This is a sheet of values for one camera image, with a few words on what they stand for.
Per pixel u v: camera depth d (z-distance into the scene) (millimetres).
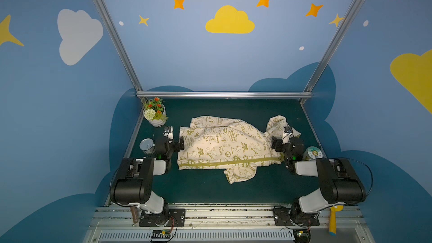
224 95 1116
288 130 836
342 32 847
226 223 734
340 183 459
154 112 947
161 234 726
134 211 749
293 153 734
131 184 445
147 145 894
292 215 692
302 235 733
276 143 861
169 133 806
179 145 845
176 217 749
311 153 864
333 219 736
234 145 922
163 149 721
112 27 830
